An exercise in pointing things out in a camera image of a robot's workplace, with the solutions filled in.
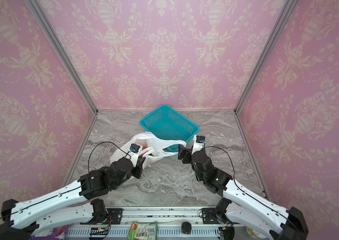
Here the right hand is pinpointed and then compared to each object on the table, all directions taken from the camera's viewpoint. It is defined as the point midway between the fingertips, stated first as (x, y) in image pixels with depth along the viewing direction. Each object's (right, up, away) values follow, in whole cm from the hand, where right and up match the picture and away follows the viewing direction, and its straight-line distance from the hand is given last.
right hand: (186, 145), depth 75 cm
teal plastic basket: (-11, +12, +38) cm, 42 cm away
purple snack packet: (-59, -39, -6) cm, 71 cm away
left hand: (-20, -6, -4) cm, 21 cm away
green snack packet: (-20, -39, -6) cm, 44 cm away
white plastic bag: (-17, -1, -1) cm, 17 cm away
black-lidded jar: (0, -38, -5) cm, 38 cm away
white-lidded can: (+29, -38, -8) cm, 48 cm away
